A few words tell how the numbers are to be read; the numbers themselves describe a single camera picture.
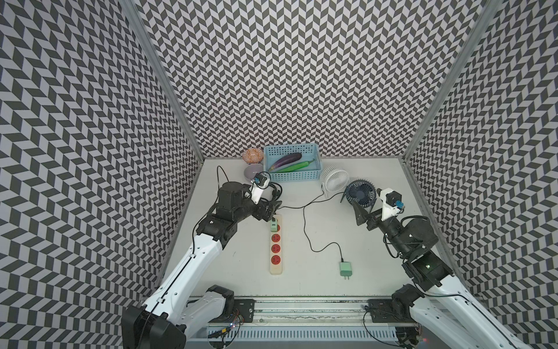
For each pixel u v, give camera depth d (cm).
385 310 73
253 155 119
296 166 109
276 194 101
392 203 54
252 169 110
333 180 96
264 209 68
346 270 81
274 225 87
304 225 94
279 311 74
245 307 73
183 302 42
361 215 61
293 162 111
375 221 60
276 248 84
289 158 112
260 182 63
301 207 96
